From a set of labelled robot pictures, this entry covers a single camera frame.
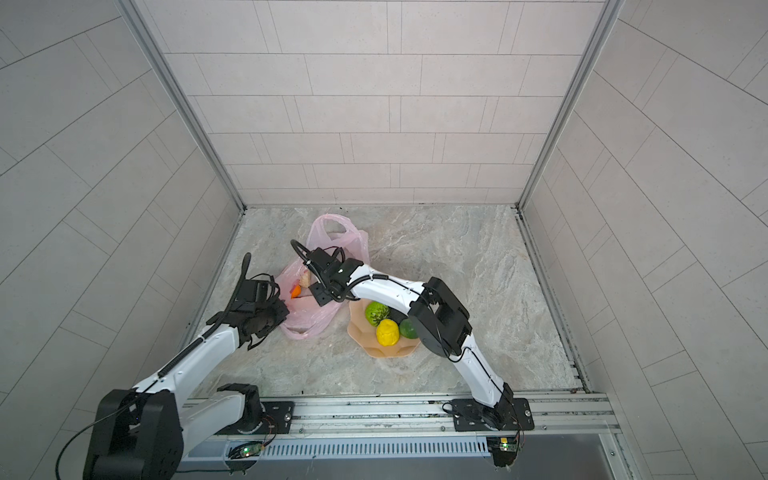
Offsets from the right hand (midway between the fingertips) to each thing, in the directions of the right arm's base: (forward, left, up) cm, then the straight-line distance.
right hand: (321, 292), depth 88 cm
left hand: (-2, +8, -2) cm, 9 cm away
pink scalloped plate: (-12, -13, -3) cm, 18 cm away
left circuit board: (-37, +13, -2) cm, 39 cm away
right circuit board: (-40, -45, -8) cm, 60 cm away
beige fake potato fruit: (+6, +6, -1) cm, 8 cm away
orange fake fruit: (+1, +8, 0) cm, 8 cm away
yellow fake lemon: (-13, -19, 0) cm, 23 cm away
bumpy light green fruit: (-8, -16, 0) cm, 18 cm away
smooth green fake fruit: (-13, -25, +1) cm, 28 cm away
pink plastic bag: (-8, +4, -1) cm, 9 cm away
